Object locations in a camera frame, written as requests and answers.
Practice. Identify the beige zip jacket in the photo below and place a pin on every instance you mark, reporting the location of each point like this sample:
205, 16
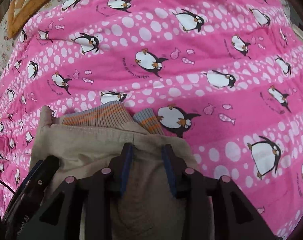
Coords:
147, 210

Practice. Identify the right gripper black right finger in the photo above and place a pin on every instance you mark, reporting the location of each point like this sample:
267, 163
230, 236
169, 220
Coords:
214, 208

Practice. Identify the pink penguin print quilt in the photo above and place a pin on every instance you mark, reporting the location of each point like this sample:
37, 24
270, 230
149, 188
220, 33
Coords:
226, 76

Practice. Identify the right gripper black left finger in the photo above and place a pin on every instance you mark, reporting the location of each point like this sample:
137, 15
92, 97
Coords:
82, 202

